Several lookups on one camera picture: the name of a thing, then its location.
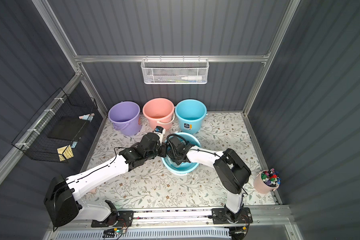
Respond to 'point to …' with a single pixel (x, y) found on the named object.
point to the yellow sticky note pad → (65, 152)
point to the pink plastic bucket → (160, 112)
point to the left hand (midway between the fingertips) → (170, 147)
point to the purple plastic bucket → (125, 115)
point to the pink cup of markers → (266, 181)
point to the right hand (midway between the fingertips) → (167, 156)
